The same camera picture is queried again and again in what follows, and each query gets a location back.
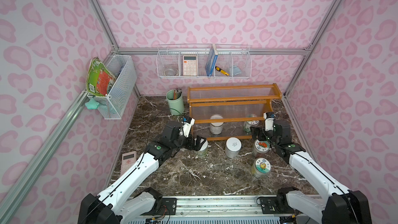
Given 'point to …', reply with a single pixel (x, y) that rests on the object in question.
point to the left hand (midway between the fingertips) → (198, 134)
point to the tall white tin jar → (232, 147)
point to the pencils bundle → (177, 93)
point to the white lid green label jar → (203, 151)
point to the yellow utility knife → (222, 71)
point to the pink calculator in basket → (189, 66)
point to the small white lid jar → (216, 128)
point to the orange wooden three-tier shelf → (230, 112)
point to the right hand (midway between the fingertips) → (258, 125)
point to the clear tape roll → (171, 72)
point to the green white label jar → (247, 125)
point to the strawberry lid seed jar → (260, 148)
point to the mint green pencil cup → (176, 106)
